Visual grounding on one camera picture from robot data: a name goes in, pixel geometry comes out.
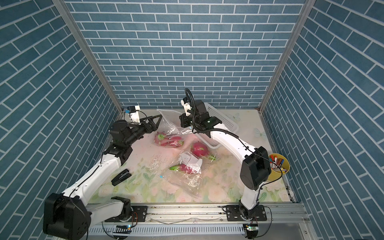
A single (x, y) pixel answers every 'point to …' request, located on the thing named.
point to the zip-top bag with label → (169, 133)
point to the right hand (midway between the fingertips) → (180, 117)
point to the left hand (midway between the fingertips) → (161, 117)
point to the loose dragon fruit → (200, 149)
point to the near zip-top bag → (191, 183)
